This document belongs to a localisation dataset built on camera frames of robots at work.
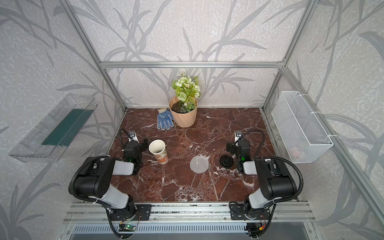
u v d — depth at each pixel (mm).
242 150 706
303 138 608
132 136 799
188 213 753
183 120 989
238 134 820
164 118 1148
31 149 584
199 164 912
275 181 449
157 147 831
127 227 707
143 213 735
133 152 718
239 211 734
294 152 725
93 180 456
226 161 894
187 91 929
